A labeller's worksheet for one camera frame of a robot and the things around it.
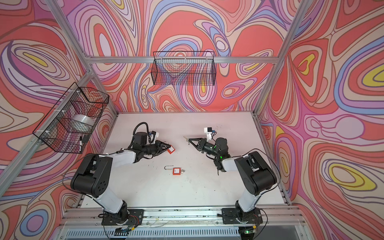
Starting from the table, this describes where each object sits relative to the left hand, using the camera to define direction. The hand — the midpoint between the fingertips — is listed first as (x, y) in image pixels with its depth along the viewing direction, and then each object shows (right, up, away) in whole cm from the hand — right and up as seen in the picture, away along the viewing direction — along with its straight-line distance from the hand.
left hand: (171, 146), depth 90 cm
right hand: (+12, +3, -7) cm, 14 cm away
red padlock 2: (+3, -14, -1) cm, 15 cm away
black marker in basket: (-41, +4, -18) cm, 45 cm away
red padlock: (0, -2, 0) cm, 2 cm away
